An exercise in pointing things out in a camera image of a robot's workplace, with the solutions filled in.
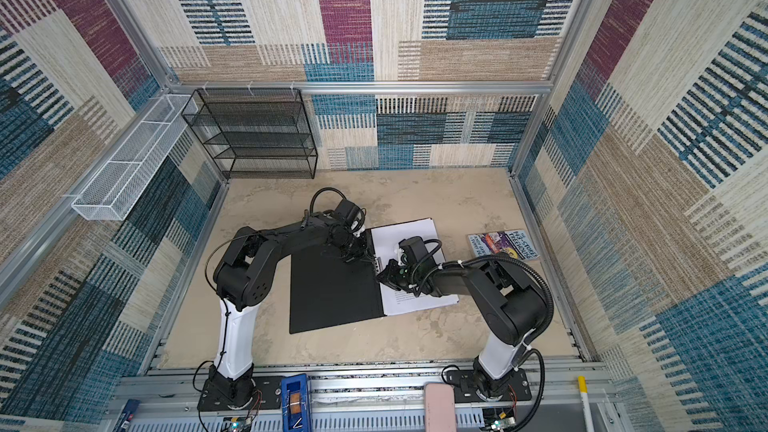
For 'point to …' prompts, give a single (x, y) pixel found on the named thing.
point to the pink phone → (439, 407)
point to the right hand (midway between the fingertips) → (377, 282)
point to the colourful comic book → (516, 243)
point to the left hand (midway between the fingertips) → (376, 259)
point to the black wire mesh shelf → (254, 133)
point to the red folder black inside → (328, 291)
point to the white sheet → (398, 301)
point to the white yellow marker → (583, 388)
